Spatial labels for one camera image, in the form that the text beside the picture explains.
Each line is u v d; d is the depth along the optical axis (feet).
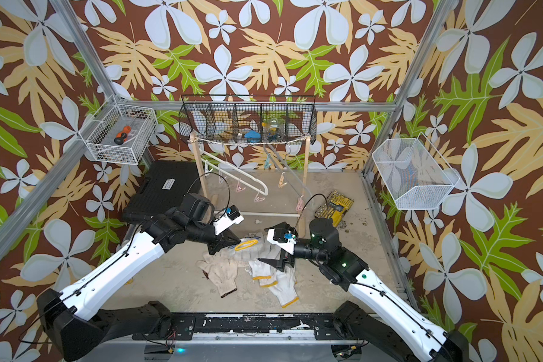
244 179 2.46
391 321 1.44
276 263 1.89
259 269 2.77
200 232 1.98
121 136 2.62
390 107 3.09
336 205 3.33
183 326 2.42
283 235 1.75
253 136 3.07
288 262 1.89
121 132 2.66
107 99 2.89
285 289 2.67
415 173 2.70
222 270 2.82
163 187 3.42
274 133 3.15
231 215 2.02
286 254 1.91
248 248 2.18
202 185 2.78
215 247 2.02
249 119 3.20
